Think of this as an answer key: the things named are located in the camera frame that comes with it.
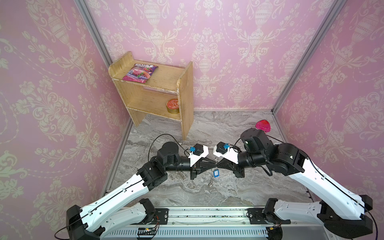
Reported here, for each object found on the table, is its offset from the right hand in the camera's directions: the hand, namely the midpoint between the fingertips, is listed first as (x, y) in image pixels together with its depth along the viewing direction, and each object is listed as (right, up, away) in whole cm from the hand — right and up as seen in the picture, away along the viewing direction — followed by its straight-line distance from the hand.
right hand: (219, 163), depth 60 cm
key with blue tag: (-1, -4, +1) cm, 4 cm away
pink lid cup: (+36, +15, +40) cm, 56 cm away
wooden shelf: (-37, +40, +46) cm, 71 cm away
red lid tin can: (-23, +26, +30) cm, 46 cm away
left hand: (-2, -1, -2) cm, 3 cm away
